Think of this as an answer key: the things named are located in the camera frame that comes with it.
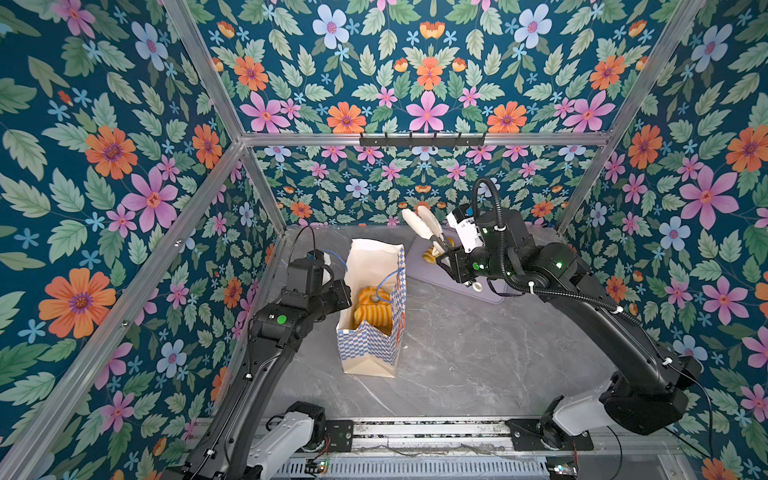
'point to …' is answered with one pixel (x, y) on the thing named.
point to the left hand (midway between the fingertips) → (355, 282)
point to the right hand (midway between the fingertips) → (443, 254)
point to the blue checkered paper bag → (371, 337)
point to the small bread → (430, 257)
